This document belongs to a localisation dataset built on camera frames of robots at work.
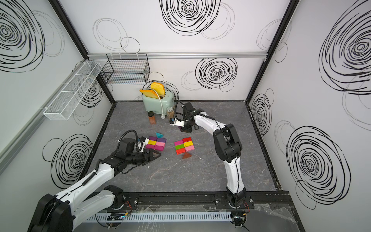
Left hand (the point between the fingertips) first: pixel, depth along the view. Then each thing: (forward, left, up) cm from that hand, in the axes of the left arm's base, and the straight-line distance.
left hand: (157, 157), depth 79 cm
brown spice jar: (+30, +9, -3) cm, 32 cm away
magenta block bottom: (+14, -10, -8) cm, 19 cm away
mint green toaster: (+38, +9, +2) cm, 40 cm away
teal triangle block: (+19, +3, -8) cm, 21 cm away
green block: (+11, -12, -9) cm, 19 cm away
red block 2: (+8, -11, -9) cm, 16 cm away
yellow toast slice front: (+38, +9, +13) cm, 41 cm away
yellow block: (+13, -17, -8) cm, 23 cm away
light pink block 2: (+10, -18, -9) cm, 22 cm away
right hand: (+24, -14, -3) cm, 27 cm away
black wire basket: (+52, +27, +22) cm, 62 cm away
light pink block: (+13, +1, -9) cm, 16 cm away
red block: (+16, -16, -9) cm, 24 cm away
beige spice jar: (+34, -3, -1) cm, 34 cm away
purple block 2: (+17, +1, -10) cm, 20 cm away
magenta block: (+10, +2, -9) cm, 13 cm away
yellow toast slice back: (+47, +5, +10) cm, 48 cm away
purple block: (+16, +7, -8) cm, 20 cm away
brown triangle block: (+5, -16, -8) cm, 19 cm away
